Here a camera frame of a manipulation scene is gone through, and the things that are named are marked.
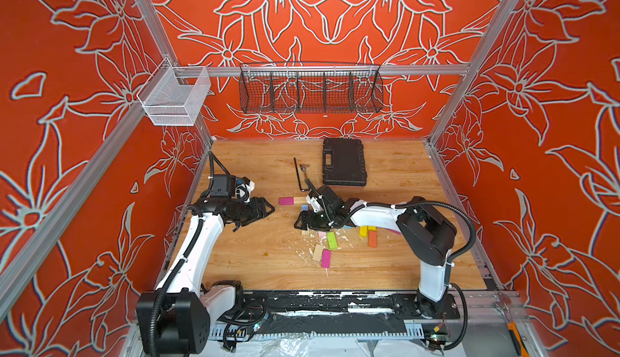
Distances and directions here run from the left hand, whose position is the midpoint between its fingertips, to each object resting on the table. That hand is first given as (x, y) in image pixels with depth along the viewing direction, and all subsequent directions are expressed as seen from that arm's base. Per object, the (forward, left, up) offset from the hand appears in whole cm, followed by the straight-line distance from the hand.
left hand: (266, 209), depth 79 cm
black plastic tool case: (+31, -28, -9) cm, 43 cm away
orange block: (-1, -38, -15) cm, 41 cm away
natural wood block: (+12, -10, -13) cm, 20 cm away
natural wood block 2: (-8, -18, -14) cm, 24 cm away
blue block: (+9, -12, -13) cm, 20 cm away
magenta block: (+13, -4, -15) cm, 20 cm away
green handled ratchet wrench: (+22, -13, -13) cm, 28 cm away
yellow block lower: (+1, -35, -13) cm, 37 cm away
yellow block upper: (+2, -38, -12) cm, 40 cm away
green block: (-4, -23, -13) cm, 27 cm away
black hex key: (+22, -9, -15) cm, 28 cm away
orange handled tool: (-29, -76, -14) cm, 82 cm away
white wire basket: (+39, +41, +17) cm, 59 cm away
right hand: (+1, -11, -11) cm, 15 cm away
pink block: (-2, -19, -13) cm, 23 cm away
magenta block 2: (-10, -21, -15) cm, 28 cm away
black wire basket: (+49, -12, +17) cm, 53 cm away
